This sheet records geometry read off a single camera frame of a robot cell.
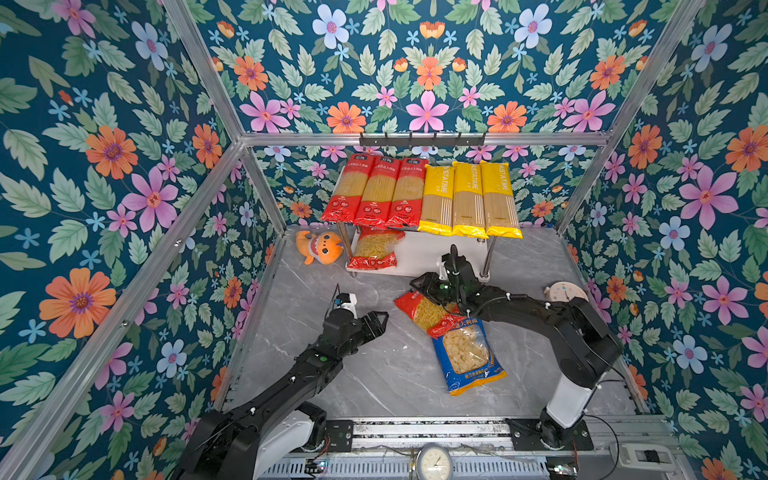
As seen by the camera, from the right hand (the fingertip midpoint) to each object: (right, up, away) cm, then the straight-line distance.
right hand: (412, 281), depth 88 cm
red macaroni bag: (+5, -10, +2) cm, 12 cm away
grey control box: (+56, -39, -21) cm, 71 cm away
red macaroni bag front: (-12, +10, +11) cm, 20 cm away
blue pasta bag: (+15, -21, -5) cm, 26 cm away
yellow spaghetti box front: (+14, +21, -13) cm, 28 cm away
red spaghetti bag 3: (-1, +23, -12) cm, 26 cm away
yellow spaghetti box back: (+6, +22, -12) cm, 26 cm away
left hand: (-7, -8, -7) cm, 13 cm away
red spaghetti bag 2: (-9, +25, -10) cm, 28 cm away
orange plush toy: (-30, +11, +14) cm, 35 cm away
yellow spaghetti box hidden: (+22, +19, -15) cm, 32 cm away
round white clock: (+51, -4, +10) cm, 52 cm away
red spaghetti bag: (-17, +22, -13) cm, 31 cm away
